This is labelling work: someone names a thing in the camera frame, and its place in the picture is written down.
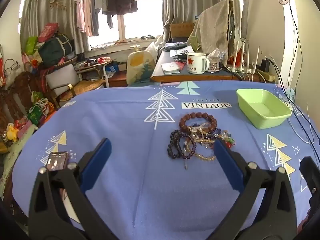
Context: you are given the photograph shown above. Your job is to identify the tangle of mixed bead bracelets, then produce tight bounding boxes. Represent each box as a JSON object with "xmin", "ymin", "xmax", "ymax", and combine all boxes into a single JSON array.
[{"xmin": 186, "ymin": 124, "xmax": 236, "ymax": 155}]

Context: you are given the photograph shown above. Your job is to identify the crumpled clear plastic wrap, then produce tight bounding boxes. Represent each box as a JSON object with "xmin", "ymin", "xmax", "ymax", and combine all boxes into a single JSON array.
[{"xmin": 207, "ymin": 49, "xmax": 228, "ymax": 72}]

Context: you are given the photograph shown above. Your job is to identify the white router with antennas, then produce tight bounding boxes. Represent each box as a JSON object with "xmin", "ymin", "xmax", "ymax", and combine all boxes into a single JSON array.
[{"xmin": 231, "ymin": 39, "xmax": 260, "ymax": 74}]

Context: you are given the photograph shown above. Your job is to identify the beige power strip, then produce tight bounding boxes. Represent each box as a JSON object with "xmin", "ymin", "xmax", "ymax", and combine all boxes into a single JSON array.
[{"xmin": 257, "ymin": 69, "xmax": 275, "ymax": 82}]

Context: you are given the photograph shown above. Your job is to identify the yellow and blue chair cover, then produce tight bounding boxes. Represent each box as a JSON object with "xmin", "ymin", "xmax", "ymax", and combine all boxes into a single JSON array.
[{"xmin": 126, "ymin": 50, "xmax": 157, "ymax": 85}]

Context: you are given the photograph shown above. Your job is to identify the dark green duffel bag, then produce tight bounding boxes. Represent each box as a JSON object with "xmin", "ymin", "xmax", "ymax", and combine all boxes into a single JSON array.
[{"xmin": 38, "ymin": 34, "xmax": 75, "ymax": 62}]

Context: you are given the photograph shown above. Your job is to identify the grey standing pole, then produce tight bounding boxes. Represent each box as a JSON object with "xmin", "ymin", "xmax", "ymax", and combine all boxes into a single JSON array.
[{"xmin": 240, "ymin": 0, "xmax": 251, "ymax": 42}]

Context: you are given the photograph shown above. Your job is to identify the green plastic tray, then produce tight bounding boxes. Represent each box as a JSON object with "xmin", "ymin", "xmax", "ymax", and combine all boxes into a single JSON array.
[{"xmin": 236, "ymin": 88, "xmax": 292, "ymax": 130}]

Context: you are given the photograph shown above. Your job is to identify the grey striped curtain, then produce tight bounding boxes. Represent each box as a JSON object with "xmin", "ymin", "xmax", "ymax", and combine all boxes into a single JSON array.
[
  {"xmin": 162, "ymin": 0, "xmax": 242, "ymax": 30},
  {"xmin": 20, "ymin": 0, "xmax": 90, "ymax": 55}
]

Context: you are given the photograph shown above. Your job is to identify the cardboard box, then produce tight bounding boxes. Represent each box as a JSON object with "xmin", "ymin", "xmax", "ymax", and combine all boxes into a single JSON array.
[{"xmin": 170, "ymin": 22, "xmax": 195, "ymax": 42}]

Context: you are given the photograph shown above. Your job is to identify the covered computer monitor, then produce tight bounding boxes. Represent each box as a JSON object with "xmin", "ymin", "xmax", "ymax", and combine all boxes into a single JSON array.
[{"xmin": 227, "ymin": 12, "xmax": 238, "ymax": 55}]

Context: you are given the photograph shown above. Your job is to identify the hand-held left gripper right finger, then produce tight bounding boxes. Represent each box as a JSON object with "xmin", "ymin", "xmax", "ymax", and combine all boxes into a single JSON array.
[{"xmin": 207, "ymin": 138, "xmax": 298, "ymax": 240}]

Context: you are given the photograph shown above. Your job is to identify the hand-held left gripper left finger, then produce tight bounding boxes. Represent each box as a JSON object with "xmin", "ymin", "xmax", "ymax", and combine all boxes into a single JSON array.
[{"xmin": 28, "ymin": 137, "xmax": 118, "ymax": 240}]

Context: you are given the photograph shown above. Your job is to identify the brown wooden bead bracelet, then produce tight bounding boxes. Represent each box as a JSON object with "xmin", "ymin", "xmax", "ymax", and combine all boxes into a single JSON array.
[{"xmin": 178, "ymin": 112, "xmax": 217, "ymax": 135}]

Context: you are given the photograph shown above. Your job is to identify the small folding table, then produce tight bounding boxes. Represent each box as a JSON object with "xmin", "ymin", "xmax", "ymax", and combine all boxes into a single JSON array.
[{"xmin": 75, "ymin": 59, "xmax": 117, "ymax": 88}]

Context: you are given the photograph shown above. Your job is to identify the blue tree-print tablecloth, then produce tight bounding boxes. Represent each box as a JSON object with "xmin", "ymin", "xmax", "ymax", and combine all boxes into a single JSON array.
[{"xmin": 12, "ymin": 80, "xmax": 320, "ymax": 233}]

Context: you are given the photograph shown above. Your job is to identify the white enamel mug red star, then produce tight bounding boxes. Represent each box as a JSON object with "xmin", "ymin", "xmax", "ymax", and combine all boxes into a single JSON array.
[{"xmin": 187, "ymin": 53, "xmax": 210, "ymax": 75}]

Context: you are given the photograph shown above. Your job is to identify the smartphone with lit screen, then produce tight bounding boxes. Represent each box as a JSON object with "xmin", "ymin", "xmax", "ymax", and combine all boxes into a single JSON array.
[{"xmin": 47, "ymin": 151, "xmax": 69, "ymax": 172}]

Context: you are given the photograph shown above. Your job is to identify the red quilted bag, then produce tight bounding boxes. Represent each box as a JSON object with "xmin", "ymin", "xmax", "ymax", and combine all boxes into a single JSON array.
[{"xmin": 38, "ymin": 23, "xmax": 60, "ymax": 43}]

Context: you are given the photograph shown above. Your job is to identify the carved dark wooden chair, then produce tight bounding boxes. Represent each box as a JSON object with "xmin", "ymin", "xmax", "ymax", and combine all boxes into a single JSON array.
[{"xmin": 0, "ymin": 71, "xmax": 33, "ymax": 135}]

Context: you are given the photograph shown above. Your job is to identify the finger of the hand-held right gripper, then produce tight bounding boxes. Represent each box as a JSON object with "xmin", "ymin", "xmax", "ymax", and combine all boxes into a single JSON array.
[{"xmin": 299, "ymin": 156, "xmax": 320, "ymax": 220}]

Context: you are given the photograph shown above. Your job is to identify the disc booklet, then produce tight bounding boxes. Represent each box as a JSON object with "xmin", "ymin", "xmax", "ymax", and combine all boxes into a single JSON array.
[{"xmin": 161, "ymin": 62, "xmax": 185, "ymax": 74}]

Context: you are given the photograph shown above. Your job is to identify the wooden desk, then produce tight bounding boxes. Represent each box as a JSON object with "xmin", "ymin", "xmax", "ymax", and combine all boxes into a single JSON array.
[{"xmin": 151, "ymin": 50, "xmax": 275, "ymax": 83}]

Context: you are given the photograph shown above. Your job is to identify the yellow toy duck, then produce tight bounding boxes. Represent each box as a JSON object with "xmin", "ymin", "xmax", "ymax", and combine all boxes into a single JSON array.
[{"xmin": 6, "ymin": 124, "xmax": 19, "ymax": 143}]

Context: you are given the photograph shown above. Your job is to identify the dark navy bead bracelet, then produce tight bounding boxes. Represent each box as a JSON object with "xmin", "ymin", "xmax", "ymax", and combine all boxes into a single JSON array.
[{"xmin": 167, "ymin": 129, "xmax": 184, "ymax": 160}]

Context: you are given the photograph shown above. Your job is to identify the printed paper sheets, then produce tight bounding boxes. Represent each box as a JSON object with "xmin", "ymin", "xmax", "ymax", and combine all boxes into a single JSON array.
[{"xmin": 169, "ymin": 46, "xmax": 194, "ymax": 57}]

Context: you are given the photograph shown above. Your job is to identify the amber crystal bead bracelet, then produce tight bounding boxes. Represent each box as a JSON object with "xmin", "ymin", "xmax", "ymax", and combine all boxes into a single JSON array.
[{"xmin": 194, "ymin": 151, "xmax": 217, "ymax": 162}]

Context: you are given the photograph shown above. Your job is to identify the row of hanging clothes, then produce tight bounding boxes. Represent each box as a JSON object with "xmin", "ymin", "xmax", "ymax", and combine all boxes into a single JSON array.
[{"xmin": 75, "ymin": 0, "xmax": 154, "ymax": 37}]

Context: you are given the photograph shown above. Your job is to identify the wooden armchair with white cushion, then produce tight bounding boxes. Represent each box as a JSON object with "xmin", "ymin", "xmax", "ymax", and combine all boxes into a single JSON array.
[{"xmin": 45, "ymin": 56, "xmax": 105, "ymax": 105}]

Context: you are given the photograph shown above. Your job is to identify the light green bag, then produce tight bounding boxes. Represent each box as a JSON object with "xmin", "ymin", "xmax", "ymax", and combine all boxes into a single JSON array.
[{"xmin": 25, "ymin": 36, "xmax": 38, "ymax": 55}]

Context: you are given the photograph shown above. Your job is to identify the green gift bags white handles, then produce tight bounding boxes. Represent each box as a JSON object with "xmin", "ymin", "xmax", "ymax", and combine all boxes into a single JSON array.
[{"xmin": 27, "ymin": 91, "xmax": 54, "ymax": 125}]

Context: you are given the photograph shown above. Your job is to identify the beige cloth cover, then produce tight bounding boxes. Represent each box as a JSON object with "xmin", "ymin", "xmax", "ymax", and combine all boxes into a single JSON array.
[{"xmin": 191, "ymin": 0, "xmax": 234, "ymax": 67}]

